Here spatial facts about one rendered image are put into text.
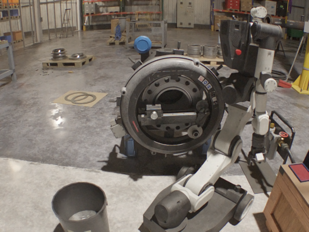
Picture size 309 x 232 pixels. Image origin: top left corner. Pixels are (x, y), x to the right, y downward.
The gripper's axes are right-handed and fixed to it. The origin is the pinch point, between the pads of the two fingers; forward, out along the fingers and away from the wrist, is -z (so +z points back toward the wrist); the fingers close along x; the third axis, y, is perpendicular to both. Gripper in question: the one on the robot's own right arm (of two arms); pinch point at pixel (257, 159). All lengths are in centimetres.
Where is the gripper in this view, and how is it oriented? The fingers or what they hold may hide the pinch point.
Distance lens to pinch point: 152.8
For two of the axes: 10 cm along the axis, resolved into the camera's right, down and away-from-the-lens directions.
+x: 9.9, -1.2, -0.5
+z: -1.3, -9.2, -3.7
